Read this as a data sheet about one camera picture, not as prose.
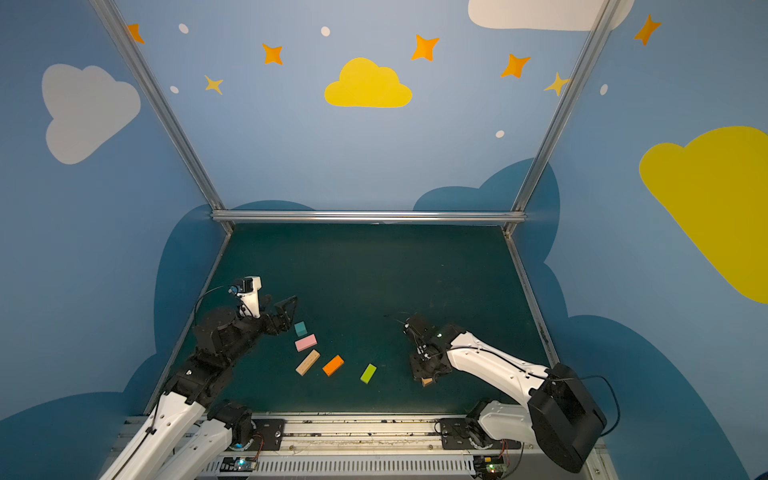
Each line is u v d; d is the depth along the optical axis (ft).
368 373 2.76
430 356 1.95
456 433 2.47
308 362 2.82
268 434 2.46
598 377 1.41
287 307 2.21
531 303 3.39
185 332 3.22
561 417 1.36
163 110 2.80
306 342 2.95
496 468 2.32
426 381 2.64
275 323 2.14
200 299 3.48
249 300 2.09
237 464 2.31
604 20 2.31
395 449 2.40
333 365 2.82
